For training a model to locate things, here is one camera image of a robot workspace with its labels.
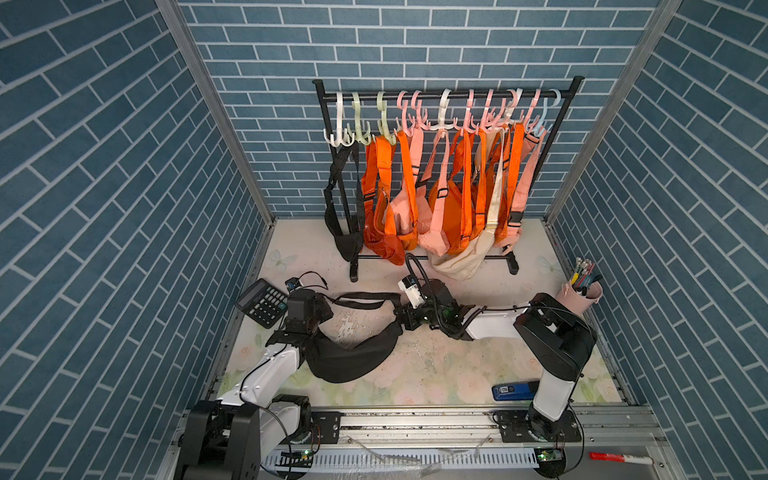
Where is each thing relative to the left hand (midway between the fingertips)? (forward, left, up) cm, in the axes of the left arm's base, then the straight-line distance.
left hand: (330, 299), depth 88 cm
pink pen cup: (-1, -74, +1) cm, 74 cm away
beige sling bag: (+11, -41, +4) cm, 42 cm away
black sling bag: (-19, -4, -1) cm, 19 cm away
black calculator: (+2, +23, -6) cm, 24 cm away
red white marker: (-38, -68, -6) cm, 78 cm away
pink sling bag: (+35, -31, +13) cm, 48 cm away
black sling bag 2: (+26, -3, +15) cm, 30 cm away
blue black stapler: (-24, -51, -4) cm, 57 cm away
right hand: (-3, -20, -3) cm, 20 cm away
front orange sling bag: (+31, -13, +17) cm, 38 cm away
